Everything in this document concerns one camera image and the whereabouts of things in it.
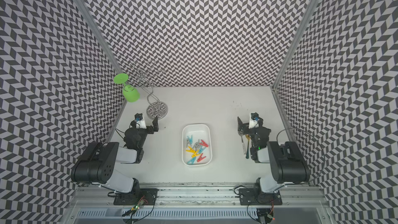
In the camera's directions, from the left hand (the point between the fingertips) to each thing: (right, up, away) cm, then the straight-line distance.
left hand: (149, 117), depth 91 cm
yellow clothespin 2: (+28, -20, -6) cm, 35 cm away
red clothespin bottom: (+31, -22, -6) cm, 38 cm away
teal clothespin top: (+24, -13, +1) cm, 28 cm away
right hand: (+57, 0, -1) cm, 57 cm away
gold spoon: (+59, -12, +1) cm, 60 cm away
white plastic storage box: (+30, -9, +3) cm, 31 cm away
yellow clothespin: (+25, -18, -4) cm, 31 cm away
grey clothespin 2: (+22, -16, 0) cm, 27 cm away
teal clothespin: (+31, -18, -4) cm, 36 cm away
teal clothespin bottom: (+26, -23, -7) cm, 35 cm away
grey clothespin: (+28, -16, -2) cm, 32 cm away
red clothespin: (+32, -15, -1) cm, 36 cm away
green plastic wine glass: (-11, +14, 0) cm, 18 cm away
